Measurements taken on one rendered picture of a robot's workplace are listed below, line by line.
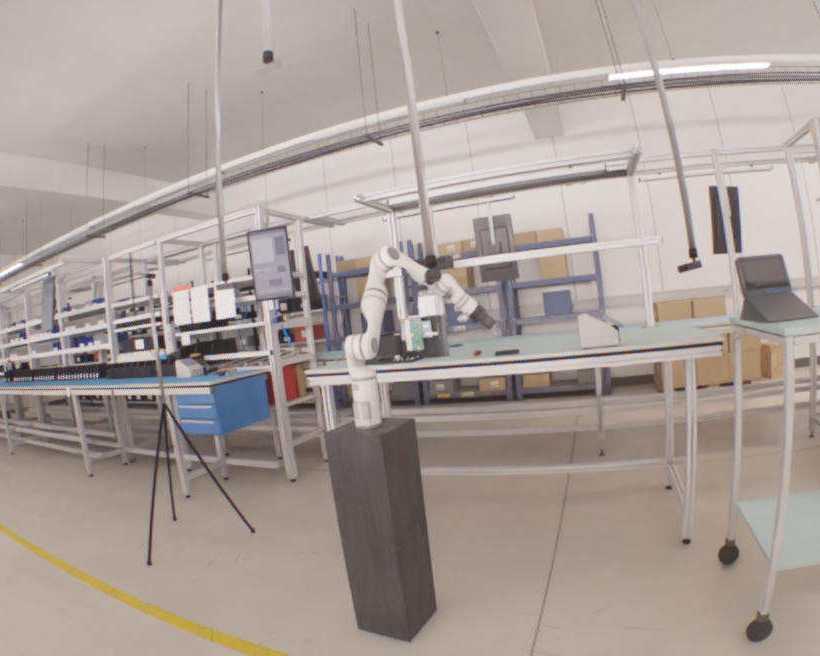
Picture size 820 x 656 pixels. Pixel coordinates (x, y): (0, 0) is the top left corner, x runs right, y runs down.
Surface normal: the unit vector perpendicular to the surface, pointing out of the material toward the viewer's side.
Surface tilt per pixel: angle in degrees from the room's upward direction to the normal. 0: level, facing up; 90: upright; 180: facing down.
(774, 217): 90
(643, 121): 90
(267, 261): 101
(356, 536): 90
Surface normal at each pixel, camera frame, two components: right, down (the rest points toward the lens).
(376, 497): -0.48, 0.08
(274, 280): 0.08, 0.21
